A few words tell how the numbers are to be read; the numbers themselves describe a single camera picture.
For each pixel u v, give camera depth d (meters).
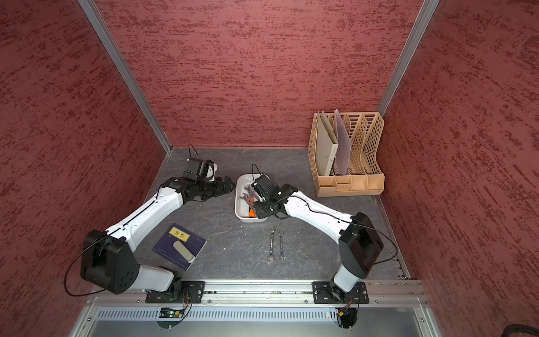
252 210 0.95
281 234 0.88
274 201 0.59
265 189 0.63
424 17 0.73
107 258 0.41
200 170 0.66
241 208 0.95
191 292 0.75
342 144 0.87
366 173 0.98
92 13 0.71
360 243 0.43
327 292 0.74
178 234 0.87
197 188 0.64
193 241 0.85
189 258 0.78
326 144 0.84
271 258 0.82
